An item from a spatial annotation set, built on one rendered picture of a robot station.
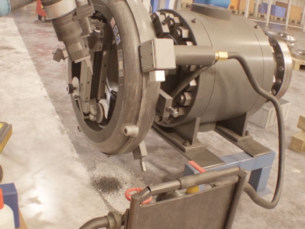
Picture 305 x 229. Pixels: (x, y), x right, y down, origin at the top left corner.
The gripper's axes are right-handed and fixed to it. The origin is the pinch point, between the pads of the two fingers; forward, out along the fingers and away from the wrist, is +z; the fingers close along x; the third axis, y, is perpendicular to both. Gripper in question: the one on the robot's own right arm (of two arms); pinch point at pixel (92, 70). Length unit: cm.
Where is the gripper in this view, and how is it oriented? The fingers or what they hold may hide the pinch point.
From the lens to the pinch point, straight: 115.9
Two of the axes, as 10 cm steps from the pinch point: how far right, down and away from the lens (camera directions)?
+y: -9.4, 3.3, -0.3
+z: 2.7, 8.0, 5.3
